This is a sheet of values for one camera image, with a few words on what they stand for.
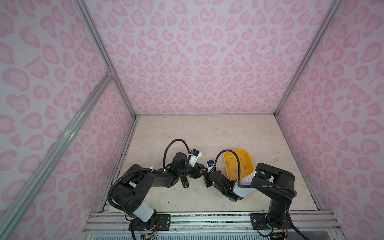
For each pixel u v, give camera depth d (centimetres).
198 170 77
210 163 78
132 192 45
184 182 83
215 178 69
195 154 78
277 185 49
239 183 63
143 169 52
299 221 75
